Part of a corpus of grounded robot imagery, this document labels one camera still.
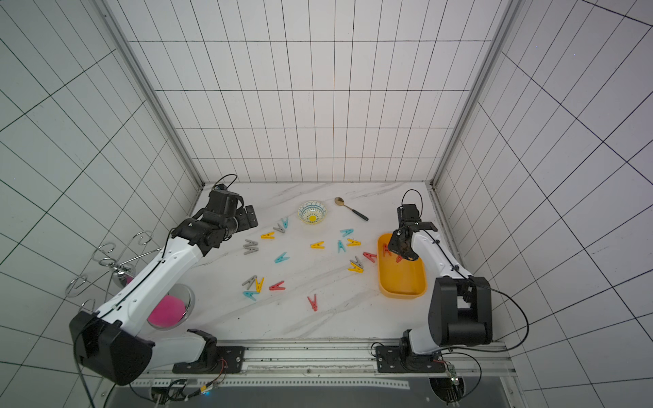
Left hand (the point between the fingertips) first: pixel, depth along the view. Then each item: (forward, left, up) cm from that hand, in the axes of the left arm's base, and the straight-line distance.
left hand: (238, 221), depth 80 cm
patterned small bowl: (+19, -22, -19) cm, 35 cm away
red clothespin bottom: (-19, -25, -20) cm, 37 cm away
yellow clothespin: (+7, -5, -20) cm, 22 cm away
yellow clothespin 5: (-13, -5, -20) cm, 25 cm away
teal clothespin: (-2, -11, -21) cm, 24 cm away
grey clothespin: (+11, -9, -21) cm, 25 cm away
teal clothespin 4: (-16, -2, -20) cm, 26 cm away
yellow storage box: (-10, -55, -19) cm, 59 cm away
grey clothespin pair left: (+2, +2, -20) cm, 20 cm away
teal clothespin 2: (+11, -37, -21) cm, 44 cm away
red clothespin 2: (-14, -11, -20) cm, 27 cm away
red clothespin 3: (+2, -51, -21) cm, 56 cm away
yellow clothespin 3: (+4, -39, -20) cm, 44 cm away
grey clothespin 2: (-12, -2, -20) cm, 23 cm away
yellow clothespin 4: (-6, -39, -21) cm, 45 cm away
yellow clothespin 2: (+3, -25, -20) cm, 32 cm away
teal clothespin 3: (+3, -34, -20) cm, 40 cm away
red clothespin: (-1, -45, -20) cm, 49 cm away
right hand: (-1, -52, -13) cm, 54 cm away
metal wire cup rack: (-21, +22, +8) cm, 31 cm away
